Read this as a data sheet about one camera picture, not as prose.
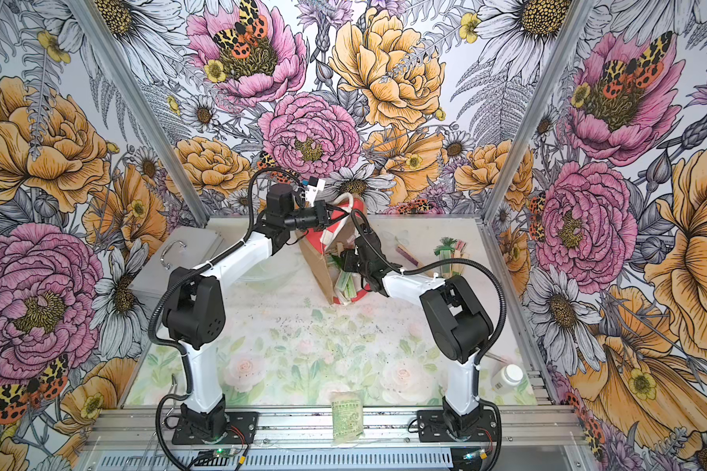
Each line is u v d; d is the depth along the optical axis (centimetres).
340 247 102
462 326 51
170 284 53
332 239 85
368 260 75
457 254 109
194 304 53
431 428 74
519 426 77
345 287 94
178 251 91
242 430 73
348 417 73
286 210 73
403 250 111
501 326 49
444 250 110
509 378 73
